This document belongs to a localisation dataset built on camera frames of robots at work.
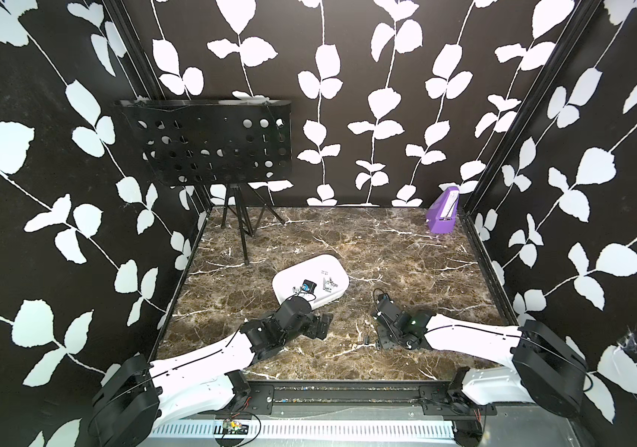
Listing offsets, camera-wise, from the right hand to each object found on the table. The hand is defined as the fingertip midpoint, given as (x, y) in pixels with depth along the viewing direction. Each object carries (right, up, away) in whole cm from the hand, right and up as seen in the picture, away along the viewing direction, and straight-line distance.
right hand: (382, 329), depth 87 cm
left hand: (-19, +8, -6) cm, 21 cm away
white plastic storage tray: (-20, +13, +11) cm, 27 cm away
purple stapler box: (+28, +38, +21) cm, 52 cm away
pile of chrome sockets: (-5, -2, -3) cm, 6 cm away
